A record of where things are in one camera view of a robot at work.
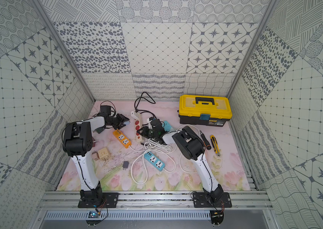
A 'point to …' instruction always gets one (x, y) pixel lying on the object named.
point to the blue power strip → (158, 164)
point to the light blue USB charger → (126, 122)
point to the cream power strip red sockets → (138, 123)
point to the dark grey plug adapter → (125, 164)
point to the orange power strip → (122, 138)
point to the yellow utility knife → (214, 145)
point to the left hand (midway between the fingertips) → (127, 119)
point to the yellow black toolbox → (204, 110)
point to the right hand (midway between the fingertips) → (139, 132)
